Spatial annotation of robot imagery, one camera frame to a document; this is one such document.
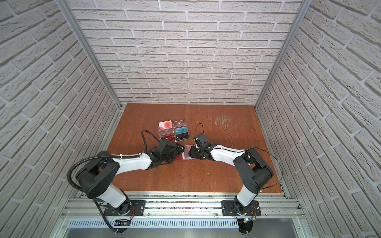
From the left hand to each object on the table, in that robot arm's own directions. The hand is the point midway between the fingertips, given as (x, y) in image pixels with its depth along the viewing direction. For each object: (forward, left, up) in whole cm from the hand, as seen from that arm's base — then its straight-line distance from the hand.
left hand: (183, 149), depth 90 cm
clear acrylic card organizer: (+18, +5, +2) cm, 19 cm away
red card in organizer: (+10, +8, -2) cm, 14 cm away
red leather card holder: (-2, -1, -4) cm, 5 cm away
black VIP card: (+11, +1, -2) cm, 11 cm away
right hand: (-2, -4, -2) cm, 5 cm away
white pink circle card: (+16, +12, +4) cm, 21 cm away
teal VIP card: (+14, +1, +1) cm, 14 cm away
